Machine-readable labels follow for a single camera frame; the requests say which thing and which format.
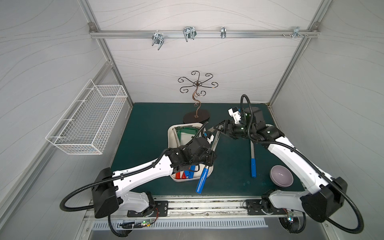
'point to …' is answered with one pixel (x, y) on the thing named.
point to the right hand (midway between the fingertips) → (217, 128)
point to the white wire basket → (92, 121)
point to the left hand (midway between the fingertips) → (216, 156)
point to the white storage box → (172, 143)
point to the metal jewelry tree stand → (197, 116)
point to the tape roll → (269, 125)
